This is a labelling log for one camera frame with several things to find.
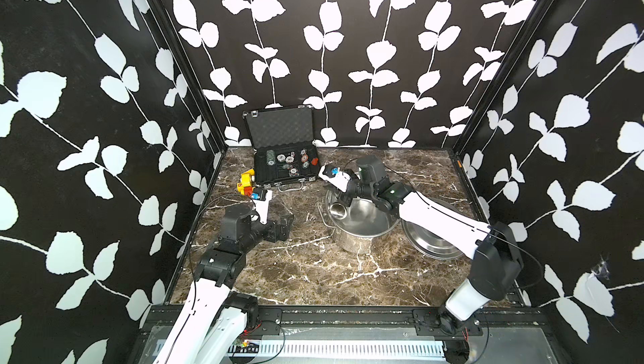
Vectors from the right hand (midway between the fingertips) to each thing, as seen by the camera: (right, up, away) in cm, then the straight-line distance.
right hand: (324, 178), depth 78 cm
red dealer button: (-5, +6, +35) cm, 36 cm away
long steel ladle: (+5, -13, +17) cm, 22 cm away
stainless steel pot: (+16, -17, +22) cm, 32 cm away
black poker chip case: (-20, +17, +36) cm, 45 cm away
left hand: (-13, -9, -4) cm, 17 cm away
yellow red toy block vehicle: (-34, -4, +23) cm, 41 cm away
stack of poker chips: (-26, +9, +35) cm, 44 cm away
